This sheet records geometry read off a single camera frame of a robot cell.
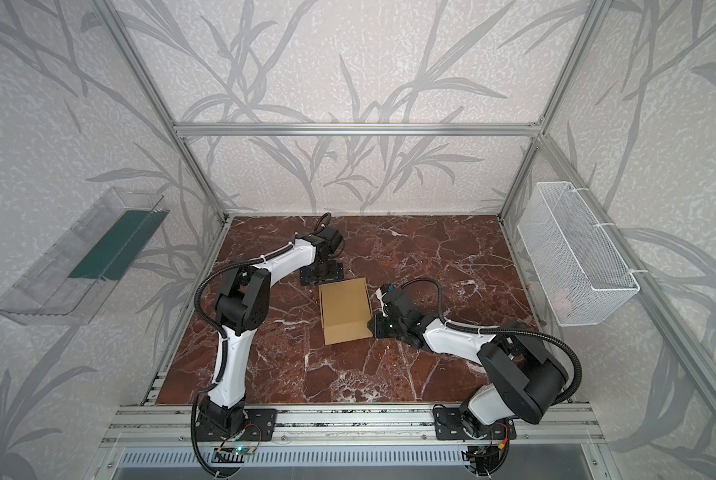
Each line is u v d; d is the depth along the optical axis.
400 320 0.68
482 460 0.71
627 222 0.65
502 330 0.49
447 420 0.74
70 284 0.64
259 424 0.73
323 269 0.87
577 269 0.62
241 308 0.57
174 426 0.75
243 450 0.71
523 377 0.43
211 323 0.56
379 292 0.84
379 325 0.77
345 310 0.90
